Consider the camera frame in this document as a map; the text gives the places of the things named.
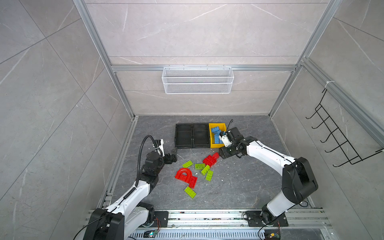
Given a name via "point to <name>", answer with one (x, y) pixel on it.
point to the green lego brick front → (190, 192)
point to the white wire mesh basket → (197, 80)
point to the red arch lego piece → (184, 174)
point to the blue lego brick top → (216, 130)
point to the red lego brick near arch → (192, 182)
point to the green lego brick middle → (199, 166)
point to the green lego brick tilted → (205, 169)
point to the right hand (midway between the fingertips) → (223, 150)
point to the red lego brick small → (216, 155)
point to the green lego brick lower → (209, 175)
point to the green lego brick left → (187, 164)
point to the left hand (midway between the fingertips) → (169, 145)
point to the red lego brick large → (210, 160)
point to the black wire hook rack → (354, 157)
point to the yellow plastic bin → (222, 127)
